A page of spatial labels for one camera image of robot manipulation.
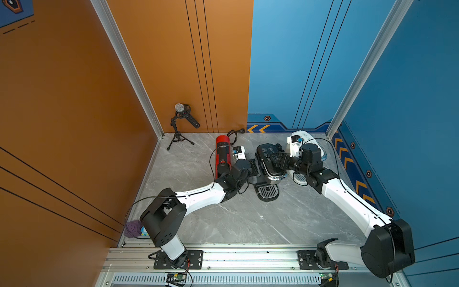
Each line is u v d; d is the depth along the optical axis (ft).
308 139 2.25
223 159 2.72
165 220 1.48
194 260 2.43
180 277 2.34
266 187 3.01
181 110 3.27
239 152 2.42
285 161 2.30
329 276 2.37
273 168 2.48
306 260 2.38
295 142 2.33
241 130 3.93
